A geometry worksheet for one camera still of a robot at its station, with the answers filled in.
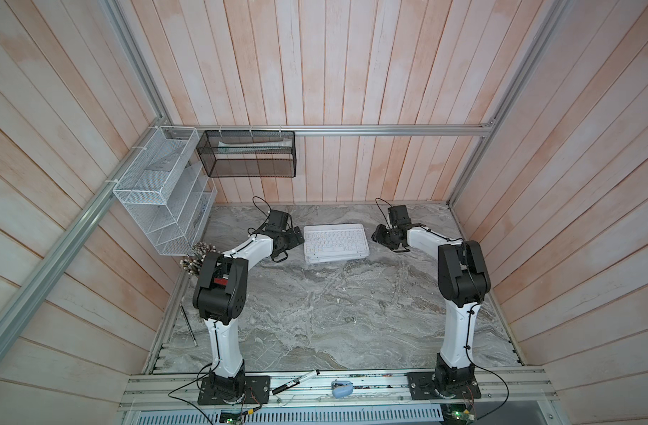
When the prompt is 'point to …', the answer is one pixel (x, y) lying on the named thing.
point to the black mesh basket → (249, 153)
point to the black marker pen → (296, 382)
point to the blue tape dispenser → (342, 389)
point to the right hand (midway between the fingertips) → (375, 235)
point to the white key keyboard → (335, 242)
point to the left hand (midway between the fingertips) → (294, 243)
